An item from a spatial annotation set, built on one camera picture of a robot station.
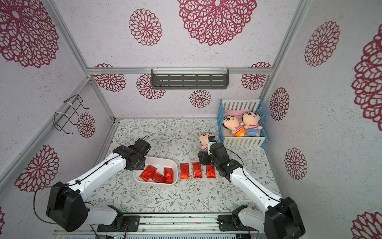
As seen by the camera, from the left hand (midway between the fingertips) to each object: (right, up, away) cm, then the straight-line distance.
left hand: (136, 165), depth 83 cm
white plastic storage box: (+12, 0, +7) cm, 14 cm away
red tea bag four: (+12, -8, +3) cm, 15 cm away
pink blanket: (+66, +32, +26) cm, 78 cm away
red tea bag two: (+35, -4, +7) cm, 36 cm away
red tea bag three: (+43, -5, +7) cm, 44 cm away
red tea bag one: (+27, -6, +9) cm, 29 cm away
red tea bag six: (+17, -7, +5) cm, 19 cm away
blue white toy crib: (+77, +12, +17) cm, 80 cm away
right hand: (+39, +5, +2) cm, 40 cm away
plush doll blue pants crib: (+71, +27, +17) cm, 78 cm away
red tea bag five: (+7, -4, +2) cm, 9 cm away
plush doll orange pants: (+59, +25, +17) cm, 66 cm away
